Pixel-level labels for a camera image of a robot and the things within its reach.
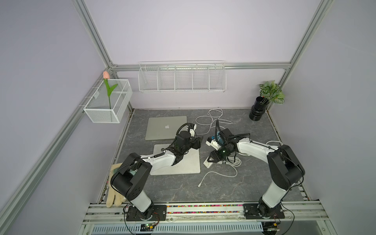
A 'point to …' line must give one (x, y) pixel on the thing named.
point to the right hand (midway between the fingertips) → (210, 158)
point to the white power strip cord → (274, 141)
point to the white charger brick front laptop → (207, 163)
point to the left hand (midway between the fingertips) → (199, 136)
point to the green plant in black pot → (270, 92)
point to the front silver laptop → (189, 164)
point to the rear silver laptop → (165, 128)
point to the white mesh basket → (97, 109)
